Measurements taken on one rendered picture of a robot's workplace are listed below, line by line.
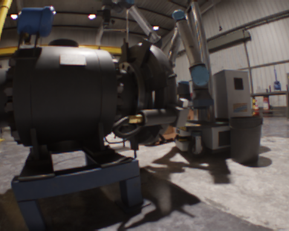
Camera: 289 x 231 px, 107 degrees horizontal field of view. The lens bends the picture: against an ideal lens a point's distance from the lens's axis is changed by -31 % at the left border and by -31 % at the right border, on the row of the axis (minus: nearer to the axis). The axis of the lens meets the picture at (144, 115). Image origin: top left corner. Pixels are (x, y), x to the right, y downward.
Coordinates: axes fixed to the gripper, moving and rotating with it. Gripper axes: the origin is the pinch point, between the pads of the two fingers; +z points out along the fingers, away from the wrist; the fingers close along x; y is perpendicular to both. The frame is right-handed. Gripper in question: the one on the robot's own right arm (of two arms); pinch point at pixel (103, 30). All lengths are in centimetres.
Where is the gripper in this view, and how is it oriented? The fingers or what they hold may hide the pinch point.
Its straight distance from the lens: 132.6
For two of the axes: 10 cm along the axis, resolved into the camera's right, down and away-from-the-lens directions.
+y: 9.3, -0.9, 3.5
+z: 1.1, 9.9, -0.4
